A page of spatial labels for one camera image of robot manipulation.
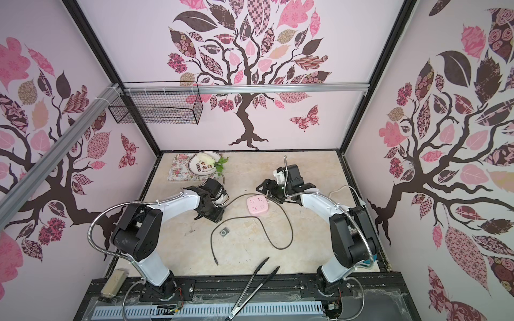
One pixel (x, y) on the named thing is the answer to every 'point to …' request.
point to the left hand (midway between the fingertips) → (215, 219)
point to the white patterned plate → (203, 163)
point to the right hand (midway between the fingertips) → (262, 190)
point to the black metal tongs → (239, 307)
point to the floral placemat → (180, 171)
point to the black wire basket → (158, 102)
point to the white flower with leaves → (204, 156)
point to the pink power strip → (257, 204)
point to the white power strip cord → (350, 186)
